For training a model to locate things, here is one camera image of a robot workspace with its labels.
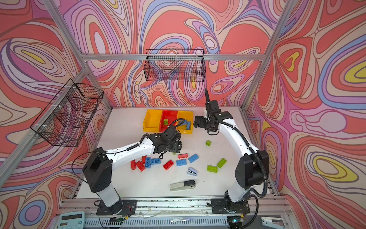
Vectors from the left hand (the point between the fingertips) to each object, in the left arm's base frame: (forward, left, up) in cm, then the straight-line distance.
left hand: (176, 144), depth 86 cm
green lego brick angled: (-8, -28, -9) cm, 31 cm away
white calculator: (-38, +50, -7) cm, 63 cm away
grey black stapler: (-22, -6, -6) cm, 23 cm away
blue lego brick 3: (-8, -3, -9) cm, 12 cm away
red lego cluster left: (-10, +22, -8) cm, 25 cm away
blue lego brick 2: (-5, -11, -9) cm, 15 cm away
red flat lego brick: (-3, -4, -8) cm, 10 cm away
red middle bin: (+35, +6, -12) cm, 38 cm away
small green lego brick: (+5, -21, -8) cm, 23 cm away
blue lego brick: (+2, -5, +19) cm, 20 cm away
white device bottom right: (-39, -48, -8) cm, 62 cm away
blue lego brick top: (+19, -8, -5) cm, 21 cm away
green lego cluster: (+23, +9, -6) cm, 25 cm away
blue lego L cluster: (-6, +18, -10) cm, 22 cm away
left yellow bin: (+25, +20, -7) cm, 33 cm away
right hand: (+7, -15, +8) cm, 19 cm away
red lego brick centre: (-9, +5, -9) cm, 14 cm away
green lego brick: (-12, -22, -9) cm, 26 cm away
